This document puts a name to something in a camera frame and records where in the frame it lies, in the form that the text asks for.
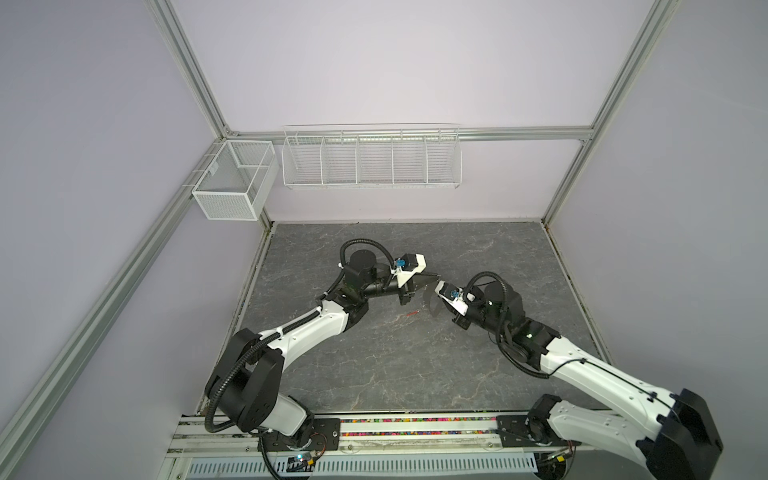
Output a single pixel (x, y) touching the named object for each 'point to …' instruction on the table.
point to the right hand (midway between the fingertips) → (446, 291)
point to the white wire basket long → (373, 156)
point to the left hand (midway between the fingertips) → (437, 278)
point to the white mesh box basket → (237, 182)
